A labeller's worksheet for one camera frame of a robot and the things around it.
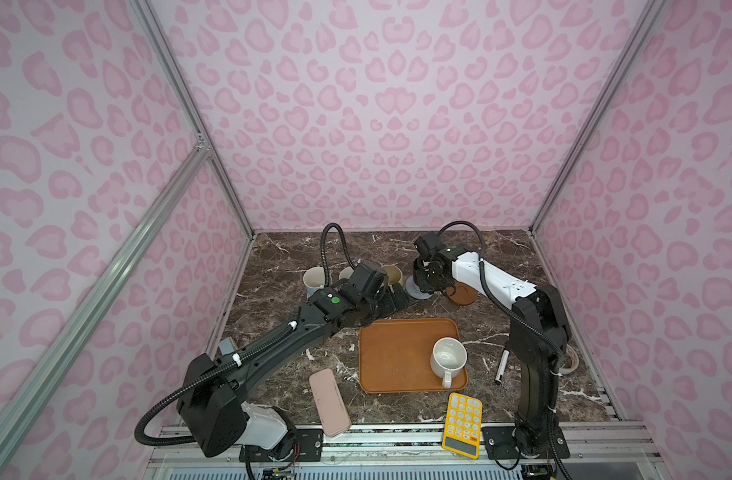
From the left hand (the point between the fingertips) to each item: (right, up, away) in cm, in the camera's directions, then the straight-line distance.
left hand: (402, 300), depth 76 cm
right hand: (+10, +3, +17) cm, 20 cm away
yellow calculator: (+15, -32, -1) cm, 35 cm away
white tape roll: (+48, -21, +8) cm, 53 cm away
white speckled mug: (+14, -18, +10) cm, 25 cm away
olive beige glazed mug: (-1, +5, +22) cm, 23 cm away
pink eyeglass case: (-18, -30, +1) cm, 34 cm away
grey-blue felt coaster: (+6, 0, +22) cm, 23 cm away
